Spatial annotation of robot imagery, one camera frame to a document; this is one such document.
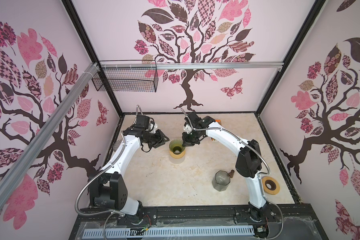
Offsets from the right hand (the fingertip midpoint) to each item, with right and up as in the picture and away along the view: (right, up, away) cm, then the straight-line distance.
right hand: (182, 143), depth 86 cm
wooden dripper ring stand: (+1, -5, +1) cm, 5 cm away
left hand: (-8, +1, -5) cm, 10 cm away
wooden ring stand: (+51, -24, -3) cm, 56 cm away
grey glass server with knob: (+24, -23, +3) cm, 34 cm away
